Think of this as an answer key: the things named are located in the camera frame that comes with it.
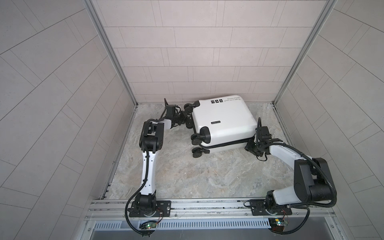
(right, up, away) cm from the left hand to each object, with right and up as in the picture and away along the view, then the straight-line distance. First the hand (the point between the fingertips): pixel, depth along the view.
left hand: (193, 112), depth 108 cm
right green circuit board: (+40, -52, -40) cm, 77 cm away
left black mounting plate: (-13, -46, -36) cm, 60 cm away
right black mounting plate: (+33, -46, -37) cm, 67 cm away
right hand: (+33, -21, -16) cm, 42 cm away
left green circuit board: (-16, -50, -43) cm, 68 cm away
